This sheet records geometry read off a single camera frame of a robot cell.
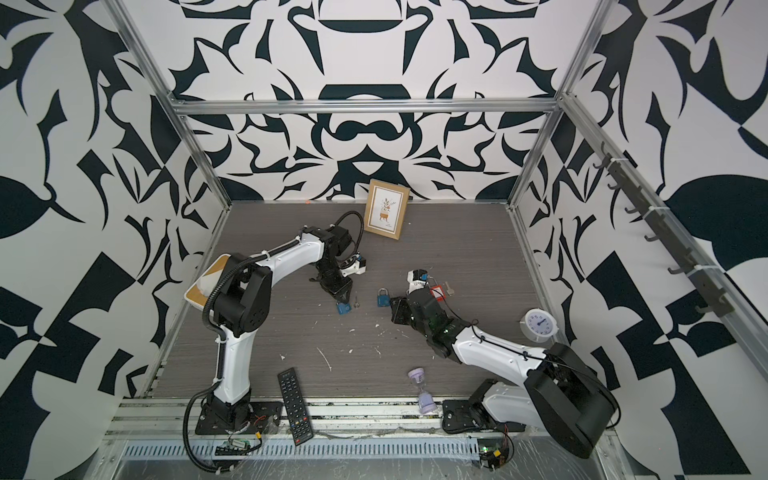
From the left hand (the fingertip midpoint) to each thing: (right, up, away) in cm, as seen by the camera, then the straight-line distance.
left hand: (343, 292), depth 93 cm
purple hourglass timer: (+23, -24, -18) cm, 37 cm away
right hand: (+14, -1, -8) cm, 16 cm away
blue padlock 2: (+12, -3, +2) cm, 13 cm away
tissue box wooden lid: (-42, 0, -3) cm, 42 cm away
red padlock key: (+33, 0, +4) cm, 33 cm away
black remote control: (-10, -25, -17) cm, 32 cm away
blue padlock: (0, -5, -1) cm, 5 cm away
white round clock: (+57, -8, -5) cm, 58 cm away
